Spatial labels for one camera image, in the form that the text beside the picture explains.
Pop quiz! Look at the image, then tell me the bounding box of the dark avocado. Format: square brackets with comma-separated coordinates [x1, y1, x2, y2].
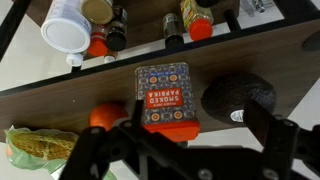
[200, 71, 278, 127]

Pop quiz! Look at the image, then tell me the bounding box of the orange fruit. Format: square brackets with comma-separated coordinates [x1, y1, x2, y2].
[89, 101, 129, 132]

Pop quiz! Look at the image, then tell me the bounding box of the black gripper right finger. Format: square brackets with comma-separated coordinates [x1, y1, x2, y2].
[244, 99, 320, 180]

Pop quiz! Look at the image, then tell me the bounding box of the smoked paprika tin orange lid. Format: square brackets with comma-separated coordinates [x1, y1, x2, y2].
[134, 61, 201, 143]

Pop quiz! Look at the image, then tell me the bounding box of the red-lid dark jar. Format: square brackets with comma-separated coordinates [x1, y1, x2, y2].
[87, 23, 109, 58]

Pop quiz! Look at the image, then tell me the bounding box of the white cylindrical canister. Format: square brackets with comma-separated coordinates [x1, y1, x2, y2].
[40, 0, 93, 54]

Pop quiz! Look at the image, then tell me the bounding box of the slim black-lid spice jar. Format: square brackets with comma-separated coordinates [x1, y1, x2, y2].
[162, 12, 185, 50]

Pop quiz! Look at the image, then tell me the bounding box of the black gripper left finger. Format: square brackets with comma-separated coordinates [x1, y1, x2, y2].
[59, 99, 148, 180]

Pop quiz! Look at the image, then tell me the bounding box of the orange-lid yellow spice jar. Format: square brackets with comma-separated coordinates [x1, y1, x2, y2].
[179, 0, 214, 42]

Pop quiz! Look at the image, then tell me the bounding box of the dark wood black-pole shelf unit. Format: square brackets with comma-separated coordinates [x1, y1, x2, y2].
[0, 0, 320, 144]

